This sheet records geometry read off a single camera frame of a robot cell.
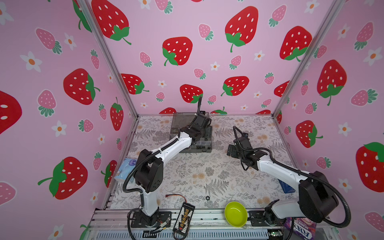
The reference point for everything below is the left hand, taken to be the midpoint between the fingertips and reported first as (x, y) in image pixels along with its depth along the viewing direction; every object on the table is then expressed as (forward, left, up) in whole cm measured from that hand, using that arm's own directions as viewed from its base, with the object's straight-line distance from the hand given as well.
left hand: (207, 128), depth 89 cm
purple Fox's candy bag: (-48, -45, -16) cm, 67 cm away
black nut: (-34, 0, -19) cm, 39 cm away
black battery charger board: (-46, +13, -16) cm, 50 cm away
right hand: (-9, -17, -8) cm, 21 cm away
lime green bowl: (-42, -15, -19) cm, 49 cm away
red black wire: (-33, +22, -19) cm, 44 cm away
